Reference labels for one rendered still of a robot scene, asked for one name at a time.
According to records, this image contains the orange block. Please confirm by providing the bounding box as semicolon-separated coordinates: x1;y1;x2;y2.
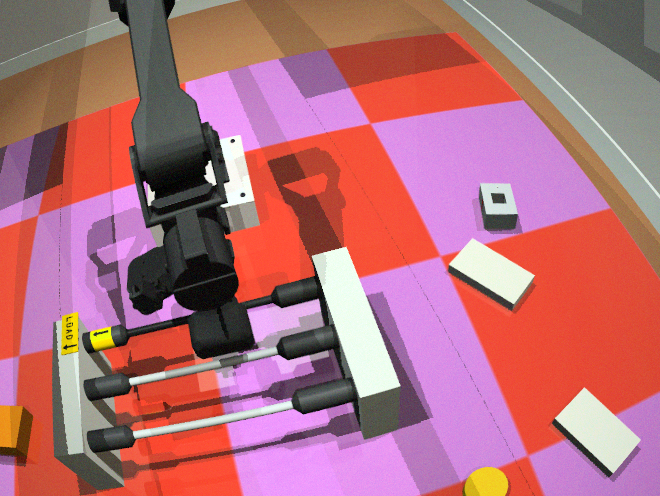
0;405;33;457

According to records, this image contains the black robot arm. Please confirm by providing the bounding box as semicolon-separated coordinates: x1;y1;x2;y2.
108;0;239;315

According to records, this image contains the yellow cylinder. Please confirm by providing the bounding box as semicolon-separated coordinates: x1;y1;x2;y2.
462;467;508;496

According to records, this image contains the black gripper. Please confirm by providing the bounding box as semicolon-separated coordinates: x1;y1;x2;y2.
187;205;256;360

